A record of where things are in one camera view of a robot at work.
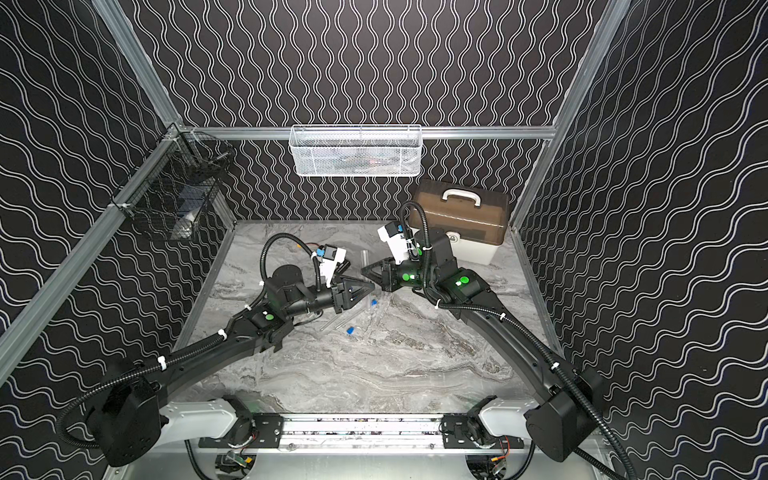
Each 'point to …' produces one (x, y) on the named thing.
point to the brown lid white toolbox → (475, 218)
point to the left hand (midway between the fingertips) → (372, 282)
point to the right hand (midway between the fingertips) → (366, 268)
